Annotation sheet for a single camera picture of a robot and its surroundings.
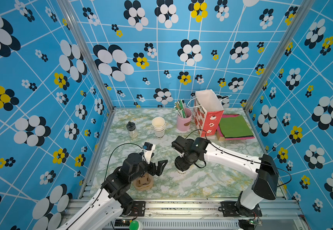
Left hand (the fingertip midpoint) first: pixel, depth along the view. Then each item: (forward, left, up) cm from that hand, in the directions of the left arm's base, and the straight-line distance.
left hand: (161, 157), depth 72 cm
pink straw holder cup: (+30, -14, -11) cm, 35 cm away
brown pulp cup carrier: (-8, +9, -15) cm, 20 cm away
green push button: (-27, +11, -9) cm, 31 cm away
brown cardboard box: (+22, -39, -16) cm, 47 cm away
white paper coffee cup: (-2, -12, -17) cm, 20 cm away
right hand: (+1, -12, -8) cm, 14 cm away
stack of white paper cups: (+23, +3, -4) cm, 23 cm away
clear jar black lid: (+25, +21, -10) cm, 35 cm away
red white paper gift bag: (+25, -27, +6) cm, 37 cm away
